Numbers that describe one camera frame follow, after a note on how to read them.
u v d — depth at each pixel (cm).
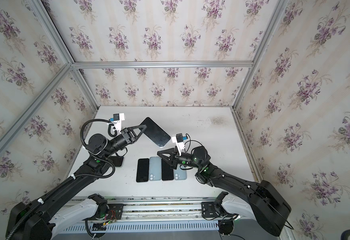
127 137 57
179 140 61
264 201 40
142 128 63
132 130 61
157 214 73
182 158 63
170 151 65
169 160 64
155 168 89
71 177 48
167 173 85
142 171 86
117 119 61
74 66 93
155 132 64
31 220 37
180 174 86
